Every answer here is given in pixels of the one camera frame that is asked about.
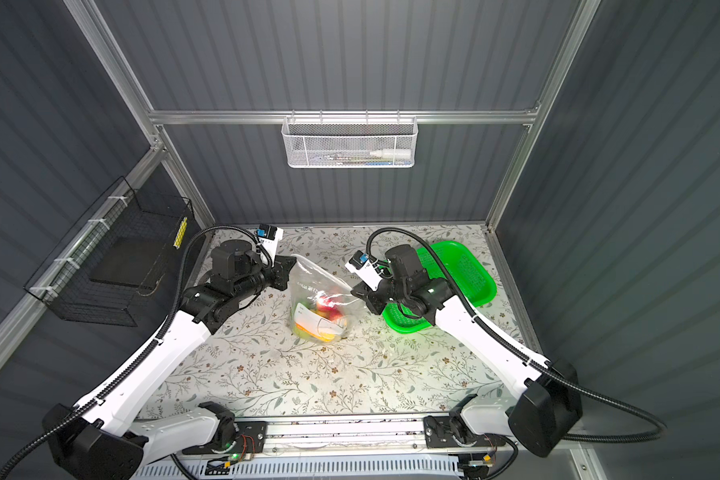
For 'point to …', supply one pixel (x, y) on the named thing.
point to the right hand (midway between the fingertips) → (360, 291)
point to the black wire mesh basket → (63, 281)
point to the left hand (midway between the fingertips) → (293, 257)
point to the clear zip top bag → (309, 285)
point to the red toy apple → (327, 306)
